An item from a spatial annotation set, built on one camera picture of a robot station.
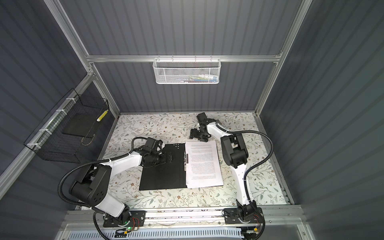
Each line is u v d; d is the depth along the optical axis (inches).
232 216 29.0
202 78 36.2
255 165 22.5
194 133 36.8
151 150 29.0
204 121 33.4
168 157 32.5
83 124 30.0
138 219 28.5
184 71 48.6
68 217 30.0
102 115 32.4
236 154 23.6
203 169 35.7
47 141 24.9
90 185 17.8
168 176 34.7
